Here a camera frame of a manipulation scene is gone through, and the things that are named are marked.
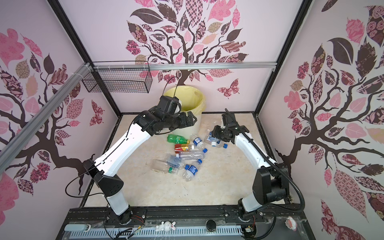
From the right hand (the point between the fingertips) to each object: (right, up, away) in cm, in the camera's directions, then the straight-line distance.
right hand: (215, 131), depth 86 cm
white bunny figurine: (-26, -44, -18) cm, 54 cm away
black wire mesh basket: (-62, +35, +8) cm, 72 cm away
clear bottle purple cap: (-13, -15, +6) cm, 21 cm away
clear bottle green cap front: (-33, -22, +3) cm, 39 cm away
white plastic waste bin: (-19, -1, +19) cm, 27 cm away
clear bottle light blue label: (-25, -18, +1) cm, 30 cm away
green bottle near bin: (-24, -6, +11) cm, 27 cm away
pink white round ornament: (+33, -42, -19) cm, 57 cm away
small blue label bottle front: (-15, -23, -3) cm, 28 cm away
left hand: (-15, +5, -14) cm, 21 cm away
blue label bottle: (0, -6, -1) cm, 6 cm away
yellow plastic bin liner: (-15, +22, +16) cm, 31 cm away
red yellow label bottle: (-21, -11, +8) cm, 25 cm away
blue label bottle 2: (-10, -8, +11) cm, 16 cm away
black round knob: (-5, -40, -23) cm, 47 cm away
